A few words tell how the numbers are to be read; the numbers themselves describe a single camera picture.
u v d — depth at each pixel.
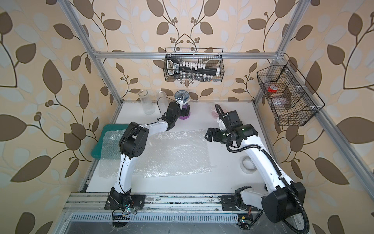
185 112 0.94
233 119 0.59
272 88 0.81
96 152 0.86
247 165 0.87
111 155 0.87
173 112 0.81
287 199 0.37
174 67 0.85
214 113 1.05
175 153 0.92
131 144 0.59
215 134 0.68
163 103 1.03
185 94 0.96
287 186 0.38
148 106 1.10
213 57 0.91
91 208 0.75
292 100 0.74
